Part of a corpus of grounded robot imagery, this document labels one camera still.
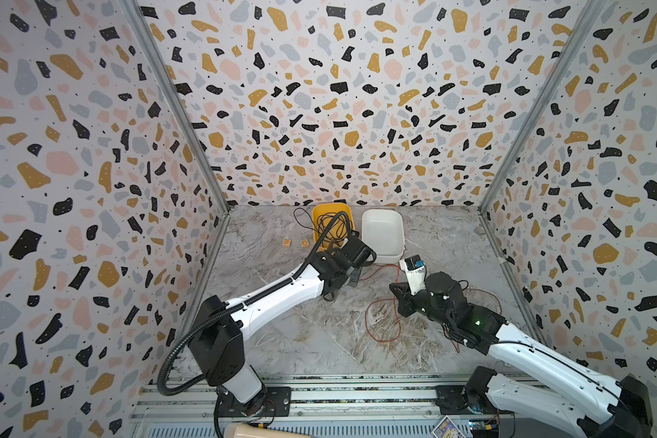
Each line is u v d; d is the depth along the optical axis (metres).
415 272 0.65
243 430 0.68
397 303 0.67
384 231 1.15
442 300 0.54
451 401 0.73
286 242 1.11
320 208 1.14
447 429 0.69
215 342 0.42
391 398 0.76
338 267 0.58
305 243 1.09
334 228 1.14
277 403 0.73
